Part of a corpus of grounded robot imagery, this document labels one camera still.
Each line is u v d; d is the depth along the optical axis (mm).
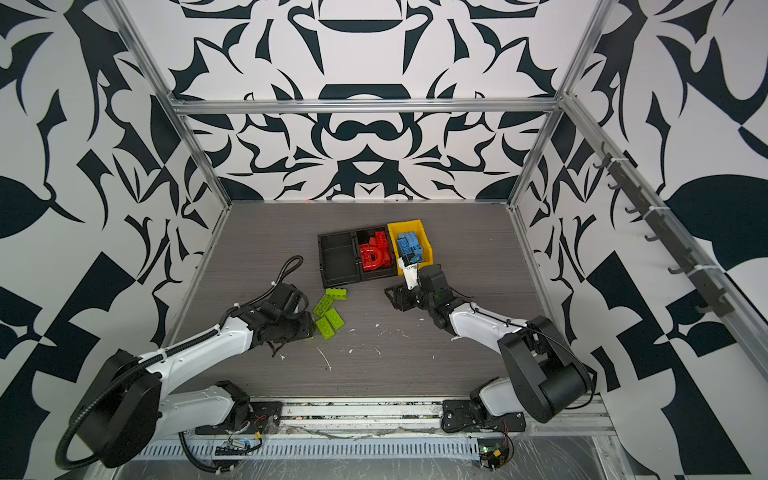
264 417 738
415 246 1016
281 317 673
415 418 758
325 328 888
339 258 1014
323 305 915
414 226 1056
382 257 993
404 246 1025
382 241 1016
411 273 795
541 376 432
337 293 939
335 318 914
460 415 745
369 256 997
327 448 712
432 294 687
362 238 1044
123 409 405
